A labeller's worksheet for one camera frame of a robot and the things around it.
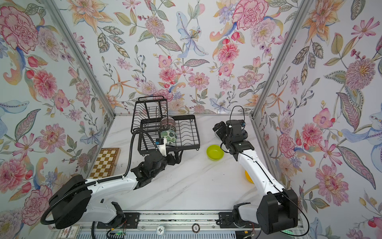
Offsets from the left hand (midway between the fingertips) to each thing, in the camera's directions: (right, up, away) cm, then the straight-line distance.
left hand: (180, 151), depth 81 cm
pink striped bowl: (-11, +18, +29) cm, 36 cm away
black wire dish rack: (-24, +18, +30) cm, 42 cm away
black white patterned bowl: (-10, +14, +26) cm, 31 cm away
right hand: (+21, +12, +3) cm, 25 cm away
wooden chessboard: (-46, -9, +10) cm, 48 cm away
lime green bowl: (+22, -4, +18) cm, 28 cm away
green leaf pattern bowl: (-8, +7, +23) cm, 26 cm away
